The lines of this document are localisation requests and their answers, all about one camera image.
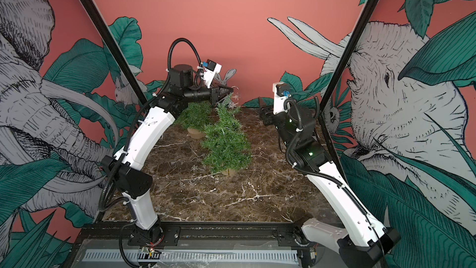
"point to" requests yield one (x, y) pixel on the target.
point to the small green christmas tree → (225, 149)
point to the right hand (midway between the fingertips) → (268, 94)
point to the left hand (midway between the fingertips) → (233, 88)
